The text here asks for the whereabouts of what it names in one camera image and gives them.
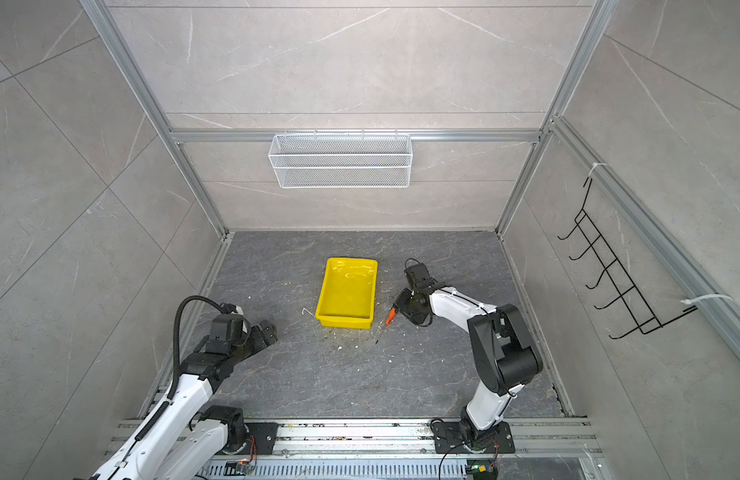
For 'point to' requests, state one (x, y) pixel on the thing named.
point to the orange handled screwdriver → (389, 320)
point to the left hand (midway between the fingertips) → (261, 327)
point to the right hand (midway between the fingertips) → (397, 305)
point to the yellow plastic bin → (348, 292)
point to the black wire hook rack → (639, 310)
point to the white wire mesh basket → (340, 161)
